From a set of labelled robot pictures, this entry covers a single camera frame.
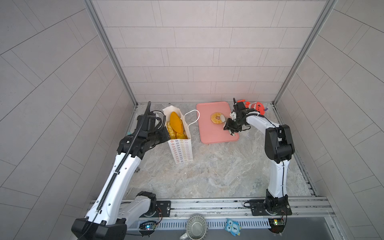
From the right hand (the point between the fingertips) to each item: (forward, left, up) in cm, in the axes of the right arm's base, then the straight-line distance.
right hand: (225, 127), depth 98 cm
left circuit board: (-50, +43, -1) cm, 66 cm away
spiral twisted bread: (-9, +33, +10) cm, 36 cm away
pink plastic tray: (-1, +9, -3) cm, 10 cm away
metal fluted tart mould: (-52, +22, -4) cm, 56 cm away
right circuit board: (-53, -15, -6) cm, 55 cm away
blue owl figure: (-52, +6, -3) cm, 53 cm away
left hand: (-15, +31, +21) cm, 40 cm away
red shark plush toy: (+13, -26, +4) cm, 29 cm away
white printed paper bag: (-10, +29, +12) cm, 33 cm away
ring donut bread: (+8, +6, -1) cm, 10 cm away
